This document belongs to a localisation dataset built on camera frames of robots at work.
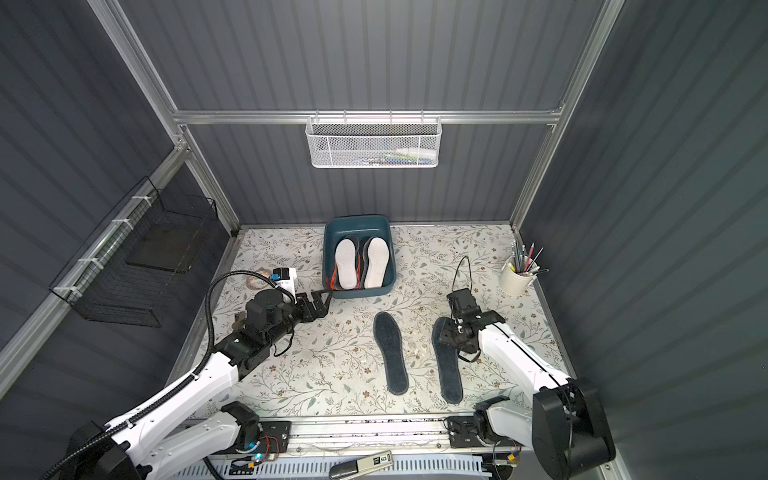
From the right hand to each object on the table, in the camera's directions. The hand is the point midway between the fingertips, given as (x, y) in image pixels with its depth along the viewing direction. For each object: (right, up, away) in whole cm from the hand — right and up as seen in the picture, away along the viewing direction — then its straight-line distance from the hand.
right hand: (453, 337), depth 86 cm
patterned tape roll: (-65, +14, +18) cm, 69 cm away
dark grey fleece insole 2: (-19, -2, +3) cm, 19 cm away
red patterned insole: (-38, +16, +16) cm, 44 cm away
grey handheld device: (-26, -23, -20) cm, 41 cm away
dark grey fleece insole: (-28, +25, +22) cm, 43 cm away
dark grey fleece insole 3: (-2, -6, 0) cm, 6 cm away
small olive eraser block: (-66, +5, +8) cm, 67 cm away
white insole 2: (-23, +23, +19) cm, 37 cm away
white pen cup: (+21, +18, +6) cm, 29 cm away
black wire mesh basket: (-84, +20, -14) cm, 87 cm away
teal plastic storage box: (-37, +36, +30) cm, 59 cm away
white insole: (-35, +22, +21) cm, 46 cm away
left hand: (-36, +13, -9) cm, 39 cm away
